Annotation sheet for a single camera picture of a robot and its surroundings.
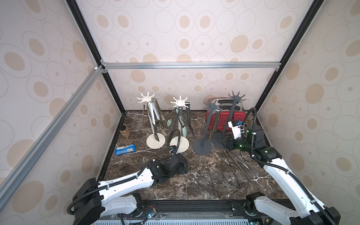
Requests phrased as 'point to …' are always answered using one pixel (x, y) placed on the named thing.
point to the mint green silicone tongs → (169, 121)
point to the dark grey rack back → (203, 146)
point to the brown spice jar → (124, 131)
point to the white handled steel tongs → (152, 110)
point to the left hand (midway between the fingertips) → (188, 165)
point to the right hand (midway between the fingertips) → (226, 136)
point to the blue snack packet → (120, 150)
